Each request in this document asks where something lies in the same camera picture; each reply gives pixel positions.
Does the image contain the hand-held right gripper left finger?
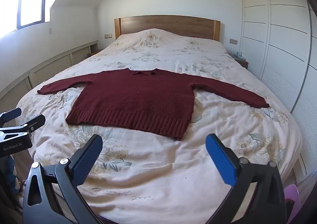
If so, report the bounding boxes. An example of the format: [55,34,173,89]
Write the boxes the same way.
[22,134,103,224]

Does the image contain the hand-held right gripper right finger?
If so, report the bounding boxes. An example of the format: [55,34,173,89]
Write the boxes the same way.
[205,133,286,224]

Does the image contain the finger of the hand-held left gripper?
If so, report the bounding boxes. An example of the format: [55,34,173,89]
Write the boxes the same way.
[0,107,22,128]
[0,114,46,140]

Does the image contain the dark red knit sweater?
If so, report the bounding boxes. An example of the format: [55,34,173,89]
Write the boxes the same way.
[37,67,270,141]

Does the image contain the person's left hand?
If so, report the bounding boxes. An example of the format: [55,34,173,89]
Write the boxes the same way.
[6,156,23,196]

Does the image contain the floral white duvet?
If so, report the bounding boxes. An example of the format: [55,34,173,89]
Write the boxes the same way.
[16,28,304,224]

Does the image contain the low slatted beige cabinet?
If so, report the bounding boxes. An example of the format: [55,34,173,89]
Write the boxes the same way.
[0,40,99,115]

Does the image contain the pink plastic stool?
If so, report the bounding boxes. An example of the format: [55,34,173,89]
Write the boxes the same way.
[284,184,301,224]

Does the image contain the wooden bed headboard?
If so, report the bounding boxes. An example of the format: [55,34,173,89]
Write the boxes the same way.
[114,15,221,41]

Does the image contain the white panelled wardrobe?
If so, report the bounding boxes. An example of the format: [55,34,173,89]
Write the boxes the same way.
[239,0,317,182]

